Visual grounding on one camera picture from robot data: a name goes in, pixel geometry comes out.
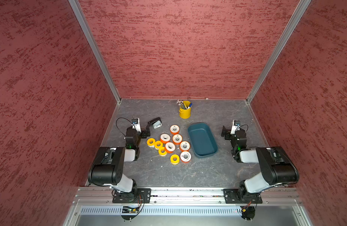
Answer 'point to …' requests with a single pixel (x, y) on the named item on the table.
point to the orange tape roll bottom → (185, 157)
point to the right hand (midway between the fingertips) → (230, 128)
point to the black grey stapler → (155, 123)
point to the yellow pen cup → (185, 113)
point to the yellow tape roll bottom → (175, 159)
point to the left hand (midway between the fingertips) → (141, 126)
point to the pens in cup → (184, 104)
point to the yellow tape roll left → (151, 142)
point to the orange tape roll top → (174, 129)
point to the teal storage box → (202, 139)
